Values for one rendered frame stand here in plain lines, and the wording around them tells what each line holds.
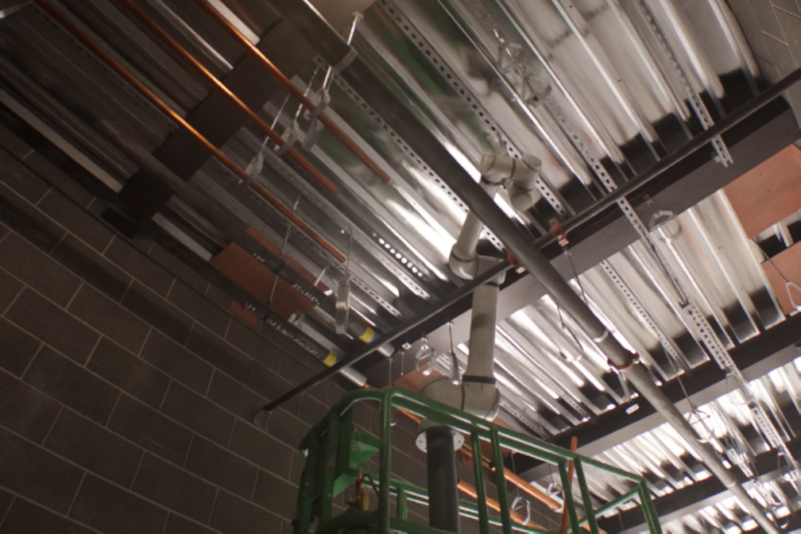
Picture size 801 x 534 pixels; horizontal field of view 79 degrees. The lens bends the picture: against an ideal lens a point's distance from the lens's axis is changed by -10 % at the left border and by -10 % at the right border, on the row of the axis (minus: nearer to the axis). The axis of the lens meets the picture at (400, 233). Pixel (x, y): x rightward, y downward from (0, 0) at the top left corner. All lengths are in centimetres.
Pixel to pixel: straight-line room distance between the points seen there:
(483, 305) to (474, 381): 34
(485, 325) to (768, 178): 192
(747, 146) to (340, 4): 207
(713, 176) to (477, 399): 165
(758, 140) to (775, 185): 57
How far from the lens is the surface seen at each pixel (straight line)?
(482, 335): 242
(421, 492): 264
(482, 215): 198
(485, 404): 239
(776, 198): 364
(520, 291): 312
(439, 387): 236
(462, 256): 239
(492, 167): 211
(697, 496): 623
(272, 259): 254
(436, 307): 238
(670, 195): 300
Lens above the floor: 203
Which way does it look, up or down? 54 degrees up
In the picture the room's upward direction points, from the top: straight up
